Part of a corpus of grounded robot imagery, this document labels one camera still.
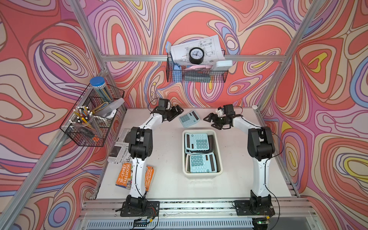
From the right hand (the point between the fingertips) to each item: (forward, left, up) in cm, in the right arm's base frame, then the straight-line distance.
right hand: (208, 124), depth 102 cm
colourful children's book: (-37, +52, -1) cm, 64 cm away
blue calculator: (-31, +10, +4) cm, 33 cm away
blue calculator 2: (+9, +13, -4) cm, 16 cm away
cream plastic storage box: (-25, -1, +6) cm, 26 cm away
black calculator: (-15, +1, +6) cm, 16 cm away
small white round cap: (+23, -45, -8) cm, 51 cm away
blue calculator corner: (-18, +10, +6) cm, 22 cm away
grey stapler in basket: (-12, +55, +29) cm, 64 cm away
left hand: (+8, +19, +6) cm, 22 cm away
